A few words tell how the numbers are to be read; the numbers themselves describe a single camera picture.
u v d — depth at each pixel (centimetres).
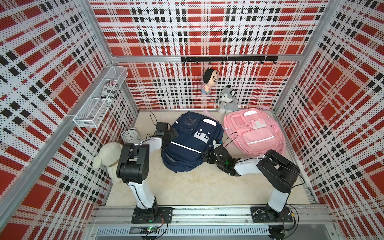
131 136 101
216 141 86
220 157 72
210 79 91
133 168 49
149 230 69
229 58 88
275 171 49
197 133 102
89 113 69
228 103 110
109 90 74
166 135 86
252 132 102
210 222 73
